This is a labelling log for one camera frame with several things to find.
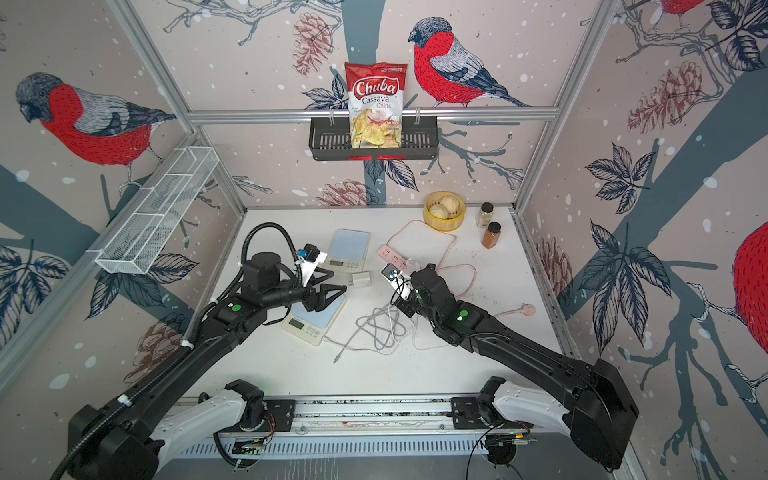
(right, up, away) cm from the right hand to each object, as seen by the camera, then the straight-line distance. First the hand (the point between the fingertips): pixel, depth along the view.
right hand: (398, 277), depth 79 cm
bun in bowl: (+16, +20, +32) cm, 41 cm away
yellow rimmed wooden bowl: (+22, +16, +33) cm, 42 cm away
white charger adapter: (-12, -4, +17) cm, 21 cm away
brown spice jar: (+34, +11, +25) cm, 43 cm away
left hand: (-14, +1, -5) cm, 15 cm away
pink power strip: (-3, +4, +25) cm, 25 cm away
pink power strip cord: (+40, -12, +11) cm, 43 cm away
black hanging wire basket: (-22, +42, +16) cm, 50 cm away
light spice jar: (+33, +19, +29) cm, 48 cm away
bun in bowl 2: (+22, +23, +36) cm, 48 cm away
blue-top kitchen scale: (-26, -17, +9) cm, 32 cm away
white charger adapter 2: (+3, +4, -12) cm, 13 cm away
